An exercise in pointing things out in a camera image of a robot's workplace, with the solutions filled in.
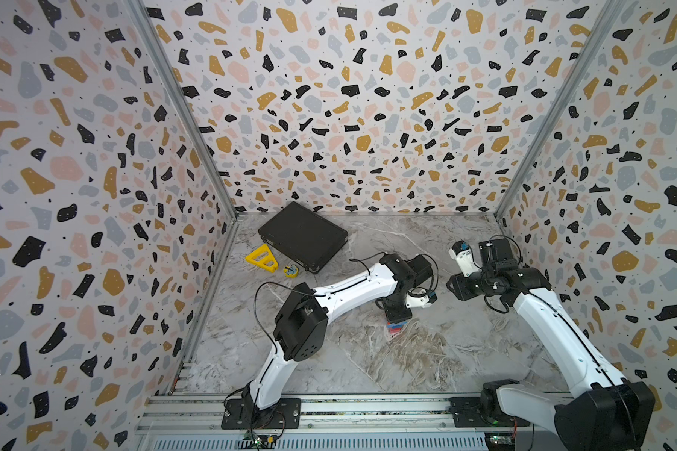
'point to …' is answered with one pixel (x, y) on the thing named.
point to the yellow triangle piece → (263, 257)
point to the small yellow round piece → (291, 272)
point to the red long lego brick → (394, 330)
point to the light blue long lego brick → (395, 325)
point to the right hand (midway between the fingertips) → (455, 281)
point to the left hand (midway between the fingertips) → (400, 314)
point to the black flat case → (304, 236)
